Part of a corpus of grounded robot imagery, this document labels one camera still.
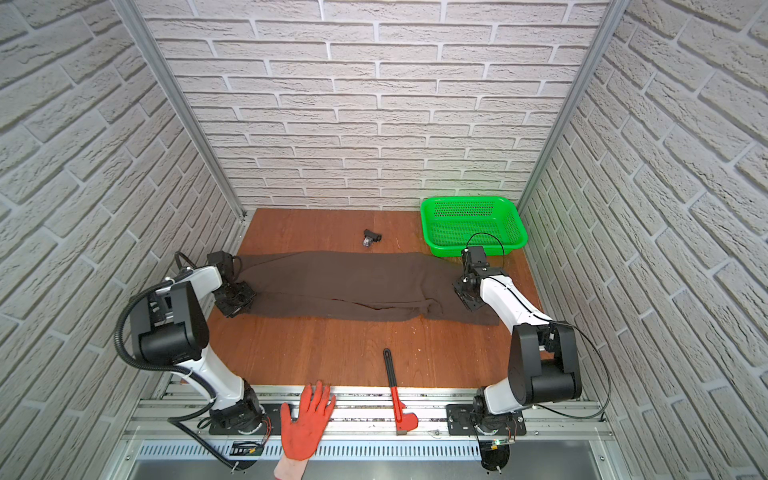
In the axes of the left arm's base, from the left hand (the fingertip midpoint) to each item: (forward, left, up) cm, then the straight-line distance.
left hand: (253, 299), depth 95 cm
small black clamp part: (+25, -37, +2) cm, 45 cm away
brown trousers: (+5, -34, 0) cm, 34 cm away
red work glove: (-38, -23, +1) cm, 45 cm away
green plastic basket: (+33, -69, +1) cm, 76 cm away
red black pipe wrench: (-35, -48, +1) cm, 59 cm away
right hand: (-1, -69, +7) cm, 69 cm away
